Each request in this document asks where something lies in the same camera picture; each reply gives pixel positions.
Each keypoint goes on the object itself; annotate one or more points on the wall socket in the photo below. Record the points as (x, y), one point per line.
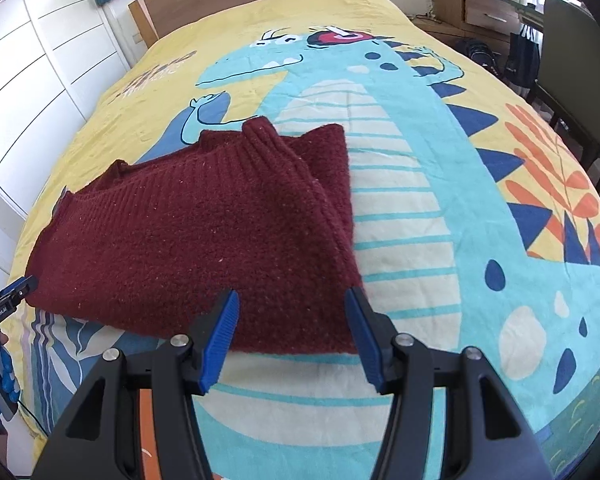
(137, 38)

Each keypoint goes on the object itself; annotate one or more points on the black backpack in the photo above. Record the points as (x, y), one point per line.
(476, 54)

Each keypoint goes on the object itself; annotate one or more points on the person's left hand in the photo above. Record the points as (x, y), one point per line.
(11, 382)

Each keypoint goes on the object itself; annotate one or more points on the wooden drawer cabinet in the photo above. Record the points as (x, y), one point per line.
(480, 2)

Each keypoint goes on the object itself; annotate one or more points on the black bag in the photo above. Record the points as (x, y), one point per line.
(522, 57)

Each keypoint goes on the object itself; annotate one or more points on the white wardrobe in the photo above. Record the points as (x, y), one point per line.
(45, 60)

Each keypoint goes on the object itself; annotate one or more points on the grey office chair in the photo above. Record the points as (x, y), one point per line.
(575, 55)

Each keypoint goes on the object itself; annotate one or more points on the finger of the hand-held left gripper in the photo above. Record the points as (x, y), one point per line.
(22, 291)

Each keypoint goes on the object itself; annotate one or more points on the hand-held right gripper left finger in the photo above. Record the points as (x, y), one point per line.
(222, 340)

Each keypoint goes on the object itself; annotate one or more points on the wooden bed headboard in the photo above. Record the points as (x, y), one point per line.
(230, 0)

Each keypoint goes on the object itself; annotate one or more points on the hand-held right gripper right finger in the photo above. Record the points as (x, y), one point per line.
(367, 345)

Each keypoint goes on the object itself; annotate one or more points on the yellow dinosaur printed blanket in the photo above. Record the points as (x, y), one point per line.
(405, 260)

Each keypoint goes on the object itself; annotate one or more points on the dark red knitted sweater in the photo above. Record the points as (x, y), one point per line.
(180, 240)

